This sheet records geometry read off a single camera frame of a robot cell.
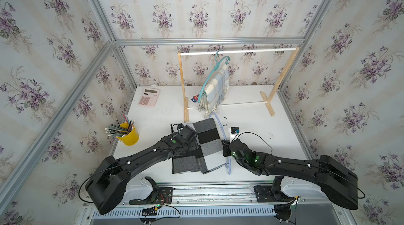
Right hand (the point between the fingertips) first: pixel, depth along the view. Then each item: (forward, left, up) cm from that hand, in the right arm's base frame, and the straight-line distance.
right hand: (223, 142), depth 83 cm
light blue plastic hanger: (0, 0, +2) cm, 2 cm away
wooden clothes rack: (+33, -34, -6) cm, 48 cm away
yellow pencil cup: (+1, +51, -1) cm, 51 cm away
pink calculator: (+36, +50, -5) cm, 62 cm away
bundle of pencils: (+2, +56, +7) cm, 57 cm away
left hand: (-2, +15, -3) cm, 15 cm away
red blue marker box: (+37, +17, -7) cm, 41 cm away
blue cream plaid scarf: (+24, +4, +13) cm, 28 cm away
